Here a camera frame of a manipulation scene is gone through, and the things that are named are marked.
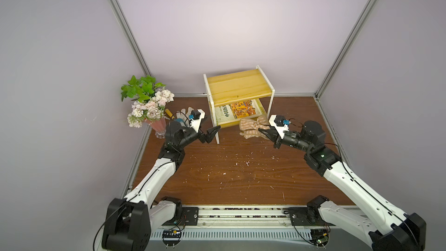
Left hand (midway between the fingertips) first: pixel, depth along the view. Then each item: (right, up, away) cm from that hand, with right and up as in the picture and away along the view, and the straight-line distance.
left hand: (213, 121), depth 75 cm
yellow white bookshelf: (+11, +12, +1) cm, 16 cm away
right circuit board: (+45, -48, -5) cm, 66 cm away
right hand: (+21, +1, -8) cm, 23 cm away
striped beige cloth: (+16, -2, -7) cm, 17 cm away
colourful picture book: (+10, +5, +14) cm, 18 cm away
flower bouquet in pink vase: (-29, +6, +2) cm, 30 cm away
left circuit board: (-18, -50, -3) cm, 53 cm away
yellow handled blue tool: (-31, +2, +35) cm, 47 cm away
